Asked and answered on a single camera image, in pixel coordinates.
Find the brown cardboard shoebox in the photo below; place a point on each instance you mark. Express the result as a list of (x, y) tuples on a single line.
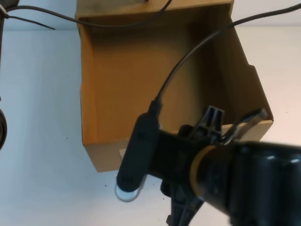
[(123, 70)]

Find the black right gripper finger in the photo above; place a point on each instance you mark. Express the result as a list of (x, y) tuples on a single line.
[(210, 125), (183, 209)]

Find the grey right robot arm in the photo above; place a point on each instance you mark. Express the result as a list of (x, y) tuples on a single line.
[(253, 183)]

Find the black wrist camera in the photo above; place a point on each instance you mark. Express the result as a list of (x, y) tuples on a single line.
[(139, 153)]

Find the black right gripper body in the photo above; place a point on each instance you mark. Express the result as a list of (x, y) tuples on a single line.
[(194, 170)]

